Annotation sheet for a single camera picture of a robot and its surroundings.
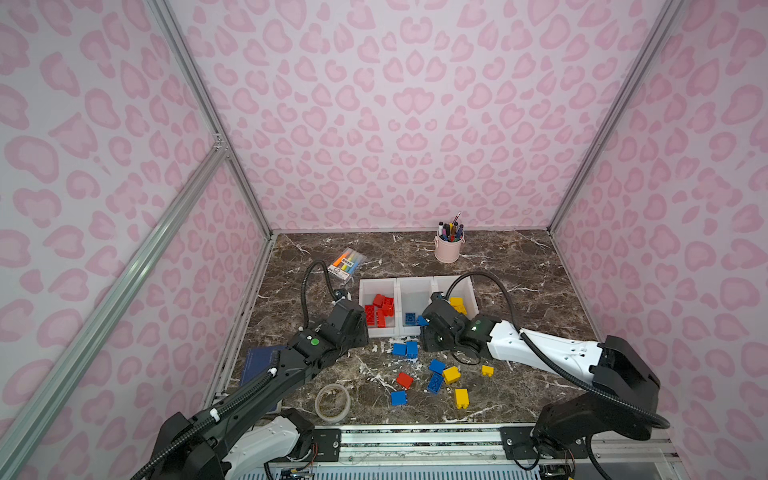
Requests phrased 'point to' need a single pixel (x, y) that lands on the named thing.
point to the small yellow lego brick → (486, 370)
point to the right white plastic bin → (464, 288)
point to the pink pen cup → (447, 251)
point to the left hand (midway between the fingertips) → (361, 322)
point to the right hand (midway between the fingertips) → (429, 335)
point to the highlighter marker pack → (346, 265)
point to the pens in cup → (452, 232)
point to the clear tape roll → (332, 402)
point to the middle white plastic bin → (413, 295)
